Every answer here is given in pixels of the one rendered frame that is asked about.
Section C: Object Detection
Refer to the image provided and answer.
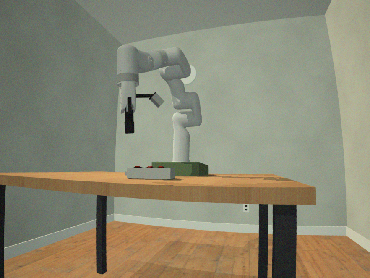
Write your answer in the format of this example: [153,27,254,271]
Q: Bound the grey power strip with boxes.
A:
[125,166,175,180]

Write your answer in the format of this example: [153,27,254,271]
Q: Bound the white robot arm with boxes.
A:
[117,45,202,162]

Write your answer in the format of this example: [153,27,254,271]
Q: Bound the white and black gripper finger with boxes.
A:
[125,97,134,134]

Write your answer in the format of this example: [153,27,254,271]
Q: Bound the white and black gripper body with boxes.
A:
[117,81,139,114]

